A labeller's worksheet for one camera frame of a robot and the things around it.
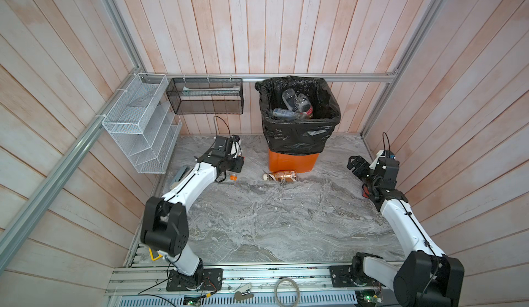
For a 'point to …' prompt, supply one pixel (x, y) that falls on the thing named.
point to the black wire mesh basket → (206, 96)
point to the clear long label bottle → (288, 113)
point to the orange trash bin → (299, 163)
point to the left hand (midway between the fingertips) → (238, 165)
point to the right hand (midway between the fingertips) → (356, 161)
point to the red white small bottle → (302, 104)
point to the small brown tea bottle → (284, 176)
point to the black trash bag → (313, 135)
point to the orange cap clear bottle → (233, 177)
